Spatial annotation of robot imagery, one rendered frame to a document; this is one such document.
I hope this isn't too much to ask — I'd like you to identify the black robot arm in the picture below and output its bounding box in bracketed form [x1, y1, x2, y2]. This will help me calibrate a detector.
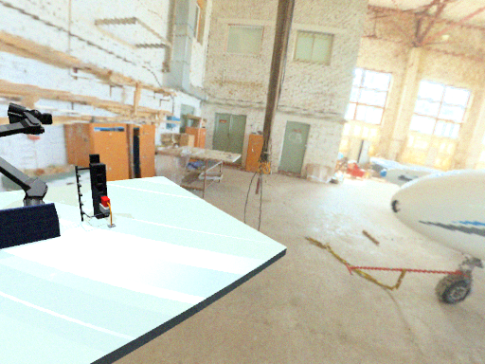
[0, 102, 48, 207]

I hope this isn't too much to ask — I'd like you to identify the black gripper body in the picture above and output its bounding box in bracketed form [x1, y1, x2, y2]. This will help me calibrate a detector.
[9, 113, 53, 125]

